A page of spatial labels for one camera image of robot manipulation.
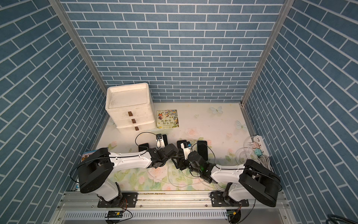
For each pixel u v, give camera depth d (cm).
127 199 73
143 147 94
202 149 93
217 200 73
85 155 89
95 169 47
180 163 72
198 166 64
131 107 85
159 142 76
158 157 64
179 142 97
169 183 79
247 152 91
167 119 109
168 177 82
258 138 96
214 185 78
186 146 74
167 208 72
